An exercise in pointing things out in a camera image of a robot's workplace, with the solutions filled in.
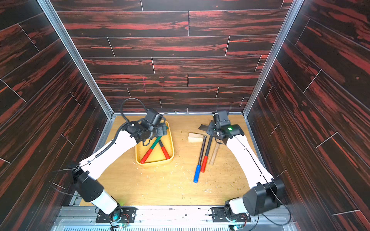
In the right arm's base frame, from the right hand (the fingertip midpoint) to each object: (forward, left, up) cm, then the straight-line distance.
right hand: (215, 128), depth 81 cm
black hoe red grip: (-4, +31, -18) cm, 37 cm away
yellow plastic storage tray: (-7, +36, -23) cm, 43 cm away
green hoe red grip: (-6, +39, -16) cm, 43 cm away
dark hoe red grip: (+18, +3, -21) cm, 28 cm away
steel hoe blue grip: (+10, +9, -23) cm, 27 cm away
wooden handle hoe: (-4, -3, -22) cm, 23 cm away
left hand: (-2, +30, +1) cm, 30 cm away
